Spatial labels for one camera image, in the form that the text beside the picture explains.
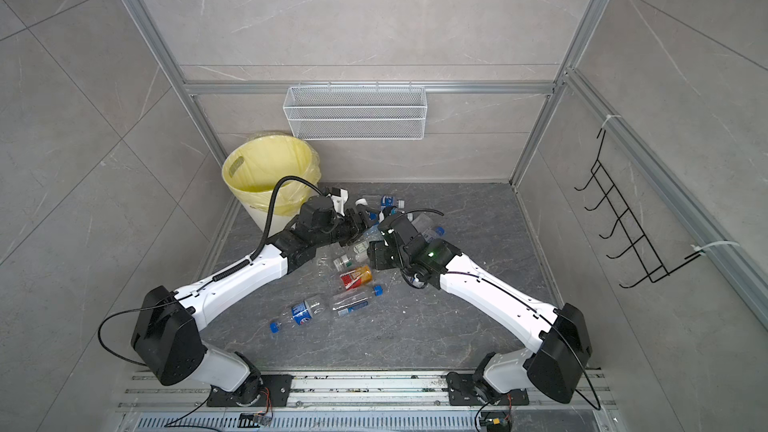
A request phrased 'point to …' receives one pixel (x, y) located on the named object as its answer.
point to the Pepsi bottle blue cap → (301, 313)
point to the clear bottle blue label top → (387, 201)
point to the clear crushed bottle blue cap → (396, 211)
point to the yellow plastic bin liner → (253, 169)
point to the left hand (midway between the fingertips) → (378, 213)
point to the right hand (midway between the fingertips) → (376, 248)
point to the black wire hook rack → (625, 223)
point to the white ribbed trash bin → (253, 168)
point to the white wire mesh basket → (357, 112)
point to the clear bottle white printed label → (344, 261)
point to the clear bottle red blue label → (350, 301)
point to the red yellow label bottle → (355, 278)
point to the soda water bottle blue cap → (440, 230)
